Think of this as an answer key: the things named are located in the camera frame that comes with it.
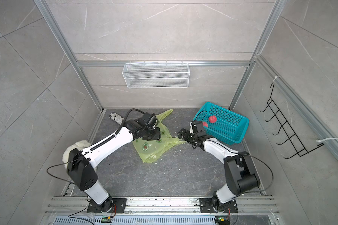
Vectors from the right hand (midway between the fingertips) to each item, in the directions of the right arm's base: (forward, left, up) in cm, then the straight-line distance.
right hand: (183, 135), depth 91 cm
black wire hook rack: (-24, -47, +23) cm, 58 cm away
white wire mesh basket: (+39, +18, +21) cm, 48 cm away
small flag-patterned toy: (+22, +52, -6) cm, 57 cm away
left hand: (-4, +14, +8) cm, 16 cm away
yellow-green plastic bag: (-10, +21, -1) cm, 23 cm away
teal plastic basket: (+17, -34, -11) cm, 40 cm away
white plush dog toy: (-11, +59, +9) cm, 61 cm away
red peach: (+18, -25, -6) cm, 31 cm away
